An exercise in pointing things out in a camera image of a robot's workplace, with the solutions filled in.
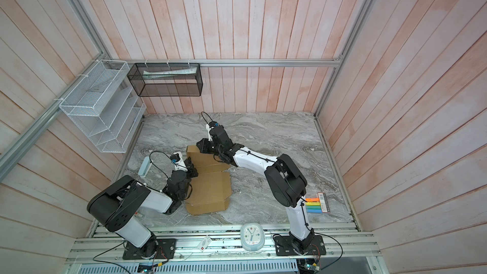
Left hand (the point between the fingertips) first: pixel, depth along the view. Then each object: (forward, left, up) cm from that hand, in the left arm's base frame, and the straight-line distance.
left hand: (192, 159), depth 91 cm
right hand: (+4, -3, +7) cm, 8 cm away
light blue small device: (-2, +24, -4) cm, 24 cm away
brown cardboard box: (-11, -10, -7) cm, 16 cm away
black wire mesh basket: (+41, +18, +18) cm, 48 cm away
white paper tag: (-35, -9, -7) cm, 37 cm away
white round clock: (-33, -29, -5) cm, 44 cm away
